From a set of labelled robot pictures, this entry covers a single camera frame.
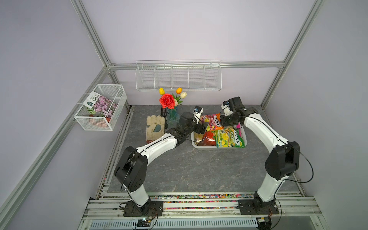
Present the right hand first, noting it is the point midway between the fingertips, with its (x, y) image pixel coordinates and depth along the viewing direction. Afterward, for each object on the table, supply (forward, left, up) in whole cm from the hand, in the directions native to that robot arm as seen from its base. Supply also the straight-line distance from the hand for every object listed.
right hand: (222, 120), depth 89 cm
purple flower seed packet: (-3, +66, +17) cm, 68 cm away
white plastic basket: (-5, +18, -7) cm, 21 cm away
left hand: (-3, +12, +4) cm, 13 cm away
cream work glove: (+7, +46, -16) cm, 49 cm away
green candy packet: (-10, -4, -4) cm, 11 cm away
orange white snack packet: (+1, +5, -1) cm, 5 cm away
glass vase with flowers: (-3, +30, +19) cm, 36 cm away
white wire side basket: (-9, +73, +12) cm, 74 cm away
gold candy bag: (-8, +15, -7) cm, 19 cm away
